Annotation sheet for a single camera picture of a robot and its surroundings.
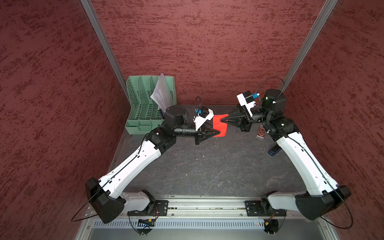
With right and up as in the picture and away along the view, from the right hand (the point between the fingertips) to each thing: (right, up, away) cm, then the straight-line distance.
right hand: (220, 123), depth 56 cm
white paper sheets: (-31, +17, +37) cm, 51 cm away
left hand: (-1, -5, +4) cm, 6 cm away
